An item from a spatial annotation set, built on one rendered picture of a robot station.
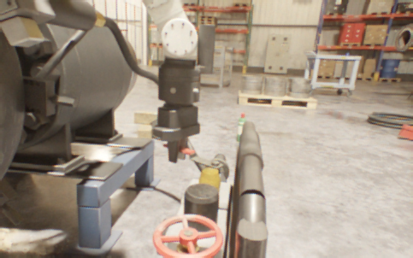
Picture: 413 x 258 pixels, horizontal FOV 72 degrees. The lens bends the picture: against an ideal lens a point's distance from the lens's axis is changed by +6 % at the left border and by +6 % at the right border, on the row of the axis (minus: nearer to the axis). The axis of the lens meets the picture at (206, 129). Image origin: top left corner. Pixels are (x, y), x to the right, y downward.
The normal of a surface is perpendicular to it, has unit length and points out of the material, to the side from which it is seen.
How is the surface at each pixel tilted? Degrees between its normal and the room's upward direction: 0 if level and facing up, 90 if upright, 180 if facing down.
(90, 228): 90
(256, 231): 12
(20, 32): 90
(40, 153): 90
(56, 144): 90
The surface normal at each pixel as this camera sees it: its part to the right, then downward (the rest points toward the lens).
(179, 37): 0.05, 0.25
